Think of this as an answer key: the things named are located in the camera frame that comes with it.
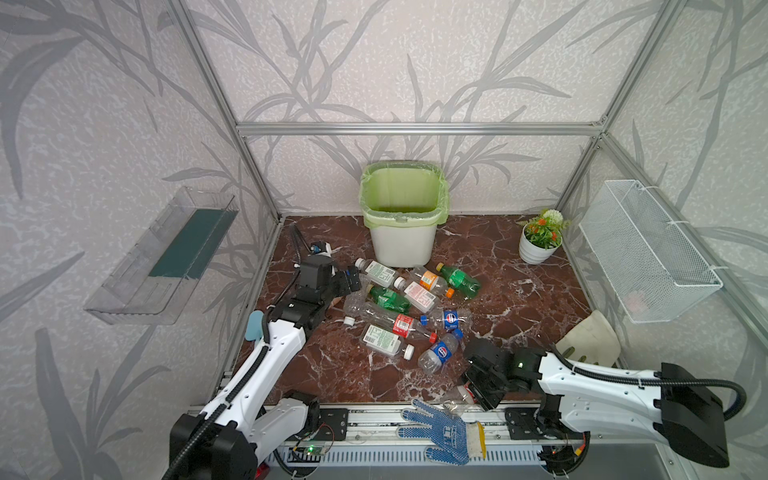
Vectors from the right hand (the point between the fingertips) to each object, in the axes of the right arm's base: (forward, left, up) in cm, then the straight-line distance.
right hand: (456, 380), depth 79 cm
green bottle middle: (+24, +19, +1) cm, 30 cm away
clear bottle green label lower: (+10, +20, +1) cm, 22 cm away
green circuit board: (-15, +36, -1) cm, 39 cm away
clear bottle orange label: (+29, +5, +2) cm, 30 cm away
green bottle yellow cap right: (+28, -7, +1) cm, 29 cm away
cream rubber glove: (+11, -42, -1) cm, 43 cm away
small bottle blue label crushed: (+16, +1, +3) cm, 16 cm away
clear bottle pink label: (+25, +9, +1) cm, 26 cm away
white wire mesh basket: (+14, -40, +32) cm, 53 cm away
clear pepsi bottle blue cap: (+5, +6, 0) cm, 8 cm away
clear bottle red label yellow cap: (-4, -2, +1) cm, 5 cm away
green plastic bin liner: (+57, +14, +16) cm, 61 cm away
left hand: (+26, +29, +18) cm, 43 cm away
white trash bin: (+39, +14, +9) cm, 42 cm away
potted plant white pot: (+40, -30, +13) cm, 51 cm away
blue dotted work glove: (-13, +2, -1) cm, 14 cm away
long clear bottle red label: (+15, +16, +3) cm, 22 cm away
